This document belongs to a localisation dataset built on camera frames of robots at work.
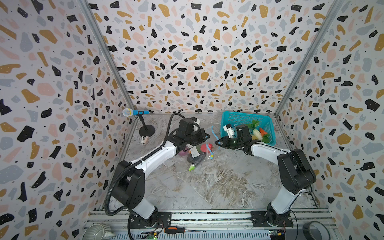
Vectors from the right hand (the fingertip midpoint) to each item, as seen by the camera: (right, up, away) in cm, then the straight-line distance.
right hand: (213, 140), depth 89 cm
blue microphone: (-50, +17, -1) cm, 52 cm away
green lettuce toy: (+32, +10, +22) cm, 40 cm away
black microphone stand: (-48, +5, +24) cm, 54 cm away
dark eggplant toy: (-11, -12, +1) cm, 16 cm away
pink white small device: (-46, -1, +15) cm, 49 cm away
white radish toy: (+31, +2, +16) cm, 35 cm away
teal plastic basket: (+40, +12, +20) cm, 46 cm away
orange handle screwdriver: (-20, -41, -18) cm, 49 cm away
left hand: (-2, +4, -9) cm, 10 cm away
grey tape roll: (+43, -43, -17) cm, 63 cm away
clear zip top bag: (-4, -4, -7) cm, 9 cm away
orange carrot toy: (+36, +5, +17) cm, 40 cm away
